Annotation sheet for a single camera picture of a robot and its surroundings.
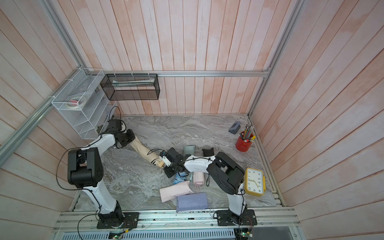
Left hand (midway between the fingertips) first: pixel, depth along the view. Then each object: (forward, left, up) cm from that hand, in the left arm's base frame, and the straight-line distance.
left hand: (136, 137), depth 98 cm
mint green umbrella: (-6, -36, -5) cm, 37 cm away
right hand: (-20, -22, -7) cm, 30 cm away
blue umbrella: (-27, -30, -1) cm, 41 cm away
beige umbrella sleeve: (-13, -13, -3) cm, 19 cm away
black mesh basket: (+33, +7, +17) cm, 38 cm away
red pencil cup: (-6, -70, +4) cm, 70 cm away
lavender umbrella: (-39, -37, -4) cm, 54 cm away
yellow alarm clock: (-28, -73, -4) cm, 79 cm away
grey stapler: (+11, -70, -2) cm, 71 cm away
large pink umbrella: (-34, -26, -4) cm, 43 cm away
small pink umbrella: (-27, -41, -3) cm, 49 cm away
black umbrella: (-7, -49, -7) cm, 50 cm away
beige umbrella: (-16, -16, -3) cm, 23 cm away
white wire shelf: (-6, +18, +22) cm, 29 cm away
